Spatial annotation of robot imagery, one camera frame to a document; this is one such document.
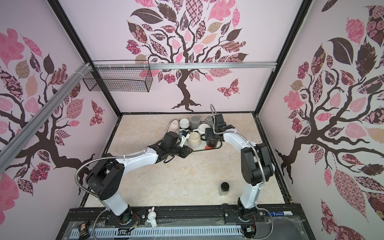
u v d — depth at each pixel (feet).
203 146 3.29
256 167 1.60
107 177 1.50
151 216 2.33
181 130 2.95
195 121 3.29
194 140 3.05
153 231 2.29
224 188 2.40
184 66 3.03
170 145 2.30
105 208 2.34
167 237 2.24
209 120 3.38
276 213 2.42
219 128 2.42
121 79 3.99
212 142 3.20
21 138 1.74
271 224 2.30
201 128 3.29
